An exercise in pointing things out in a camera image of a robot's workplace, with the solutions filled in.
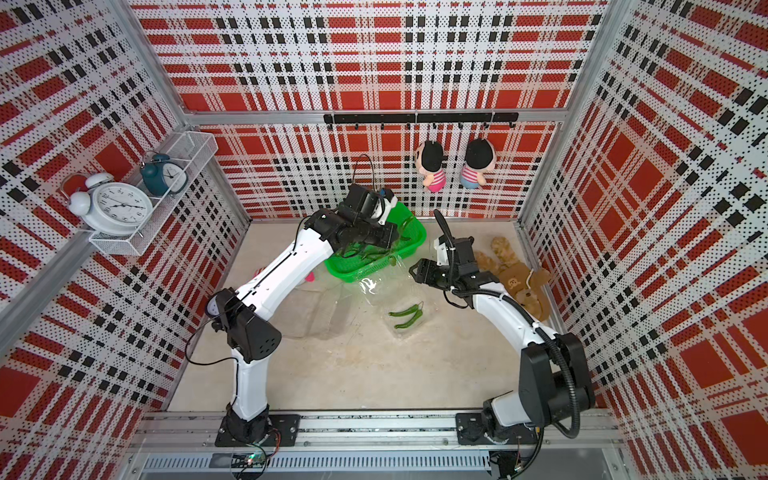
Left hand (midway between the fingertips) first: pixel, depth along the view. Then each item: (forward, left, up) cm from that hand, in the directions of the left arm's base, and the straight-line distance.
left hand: (399, 234), depth 81 cm
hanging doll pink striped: (+28, -10, +4) cm, 30 cm away
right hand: (-6, -6, -10) cm, 13 cm away
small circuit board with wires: (-49, +34, -25) cm, 65 cm away
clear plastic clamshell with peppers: (-7, +1, -27) cm, 28 cm away
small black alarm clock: (-10, +60, -23) cm, 65 cm away
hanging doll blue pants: (+27, -25, +6) cm, 38 cm away
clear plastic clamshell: (-11, +27, -26) cm, 39 cm away
